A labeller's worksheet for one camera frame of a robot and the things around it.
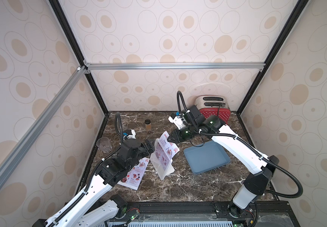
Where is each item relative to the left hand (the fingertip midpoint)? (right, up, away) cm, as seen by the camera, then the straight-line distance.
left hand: (154, 143), depth 69 cm
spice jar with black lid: (-7, +8, +34) cm, 35 cm away
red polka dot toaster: (+40, +23, +31) cm, 56 cm away
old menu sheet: (-14, -24, +16) cm, 32 cm away
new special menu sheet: (+5, -3, +4) cm, 8 cm away
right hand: (+10, +3, +2) cm, 10 cm away
